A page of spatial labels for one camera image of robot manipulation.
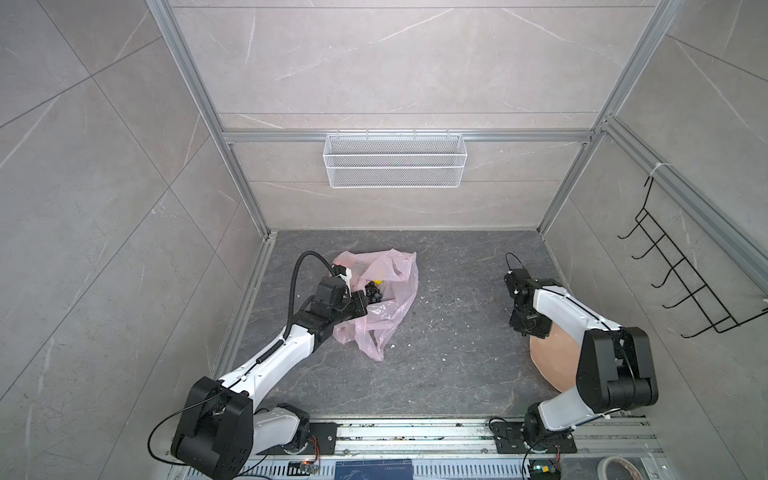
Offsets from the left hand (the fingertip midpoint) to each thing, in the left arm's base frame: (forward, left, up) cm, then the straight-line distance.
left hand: (369, 292), depth 84 cm
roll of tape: (-41, -55, -12) cm, 70 cm away
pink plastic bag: (+6, -9, 0) cm, 11 cm away
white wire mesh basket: (+44, -9, +15) cm, 47 cm away
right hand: (-8, -48, -9) cm, 49 cm away
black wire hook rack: (-12, -73, +18) cm, 76 cm away
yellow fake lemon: (+12, -2, -12) cm, 17 cm away
